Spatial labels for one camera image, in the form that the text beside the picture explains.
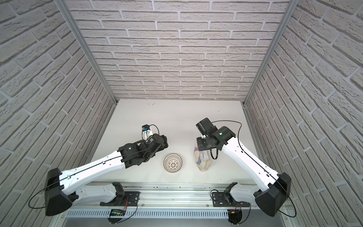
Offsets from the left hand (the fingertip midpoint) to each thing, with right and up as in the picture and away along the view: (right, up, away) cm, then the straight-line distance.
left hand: (162, 136), depth 77 cm
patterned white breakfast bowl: (+5, -18, +8) cm, 20 cm away
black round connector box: (+38, -39, -7) cm, 55 cm away
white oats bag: (+22, -11, -3) cm, 25 cm away
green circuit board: (-23, -39, -5) cm, 46 cm away
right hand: (+20, -4, -2) cm, 21 cm away
